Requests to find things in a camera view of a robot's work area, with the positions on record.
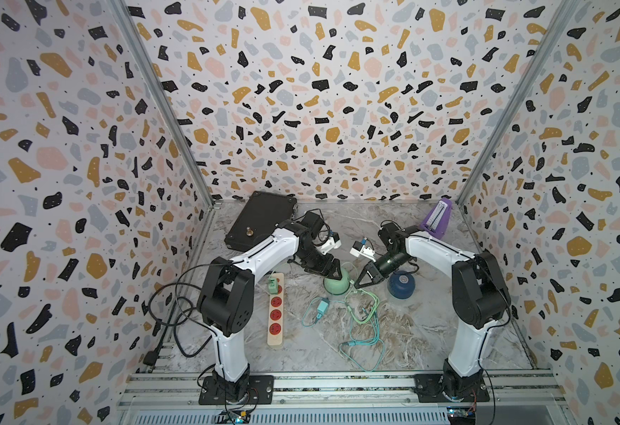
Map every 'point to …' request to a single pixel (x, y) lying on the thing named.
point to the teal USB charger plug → (323, 306)
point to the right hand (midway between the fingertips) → (359, 286)
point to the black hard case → (263, 212)
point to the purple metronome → (437, 219)
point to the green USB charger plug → (273, 287)
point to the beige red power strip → (276, 314)
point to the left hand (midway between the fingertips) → (335, 273)
